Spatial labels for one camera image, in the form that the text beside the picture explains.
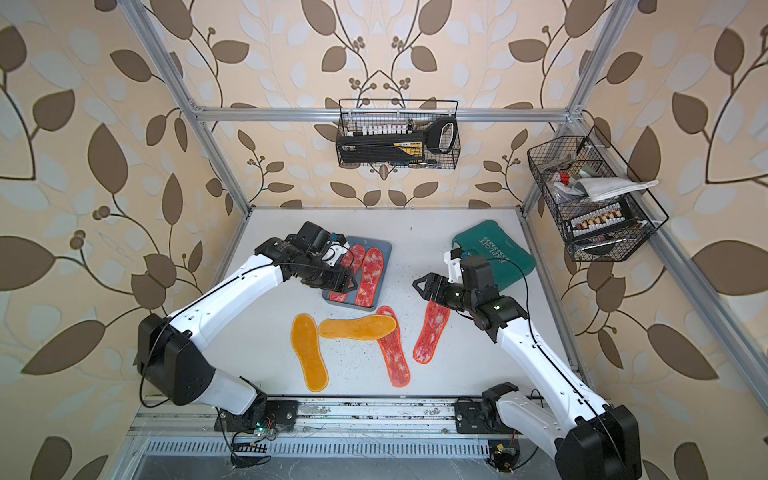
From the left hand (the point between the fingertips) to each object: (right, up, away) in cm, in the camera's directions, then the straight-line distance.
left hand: (349, 283), depth 79 cm
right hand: (+20, -1, -1) cm, 20 cm away
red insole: (+5, +3, +23) cm, 23 cm away
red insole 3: (+25, -13, +12) cm, 31 cm away
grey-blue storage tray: (+9, +8, +28) cm, 31 cm away
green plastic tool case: (+51, +5, +21) cm, 55 cm away
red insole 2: (+12, -21, +5) cm, 24 cm away
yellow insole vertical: (-14, -18, +8) cm, 24 cm away
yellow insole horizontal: (+3, -15, +9) cm, 18 cm away
